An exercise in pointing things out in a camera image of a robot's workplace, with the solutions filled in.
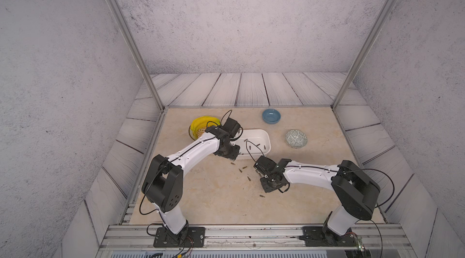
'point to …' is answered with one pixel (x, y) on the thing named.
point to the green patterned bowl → (296, 138)
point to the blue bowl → (271, 115)
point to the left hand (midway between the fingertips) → (235, 155)
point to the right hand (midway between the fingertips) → (269, 186)
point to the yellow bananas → (202, 122)
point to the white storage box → (253, 143)
